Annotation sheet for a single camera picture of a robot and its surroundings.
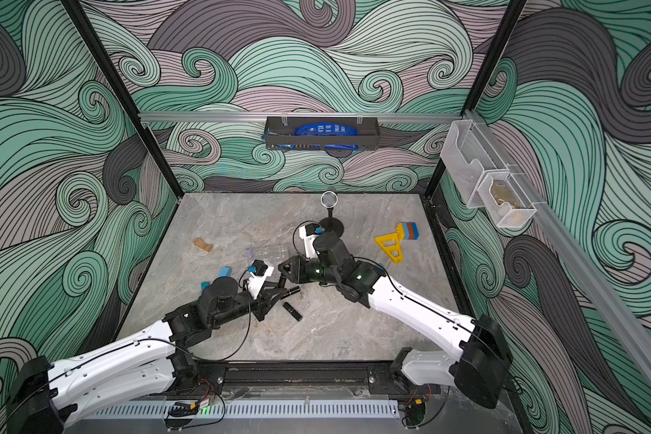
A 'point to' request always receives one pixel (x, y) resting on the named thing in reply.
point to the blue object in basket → (326, 129)
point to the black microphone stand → (329, 199)
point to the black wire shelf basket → (280, 131)
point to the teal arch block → (204, 285)
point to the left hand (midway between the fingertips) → (286, 285)
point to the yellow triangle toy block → (392, 245)
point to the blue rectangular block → (224, 271)
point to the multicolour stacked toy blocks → (408, 231)
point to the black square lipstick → (292, 311)
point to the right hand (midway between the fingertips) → (285, 266)
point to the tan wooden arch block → (202, 244)
